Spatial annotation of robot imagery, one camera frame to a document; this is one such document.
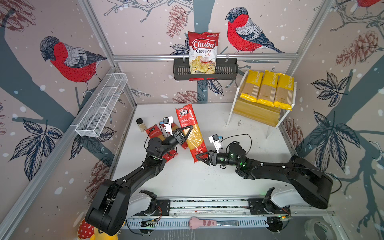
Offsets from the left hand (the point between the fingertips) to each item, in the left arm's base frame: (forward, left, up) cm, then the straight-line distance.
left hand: (192, 128), depth 68 cm
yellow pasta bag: (+26, -34, +5) cm, 43 cm away
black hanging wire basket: (+45, -22, +4) cm, 50 cm away
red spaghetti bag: (0, +8, 0) cm, 8 cm away
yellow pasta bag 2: (+23, -42, +5) cm, 48 cm away
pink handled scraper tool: (-34, -1, -28) cm, 43 cm away
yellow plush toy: (-38, +40, -25) cm, 61 cm away
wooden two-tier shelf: (+24, -44, -15) cm, 53 cm away
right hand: (-10, -2, -14) cm, 17 cm away
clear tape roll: (-37, -61, -26) cm, 76 cm away
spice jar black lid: (+22, +36, -21) cm, 47 cm away
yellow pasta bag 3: (+16, -47, +5) cm, 50 cm away
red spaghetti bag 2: (-3, -1, -6) cm, 7 cm away
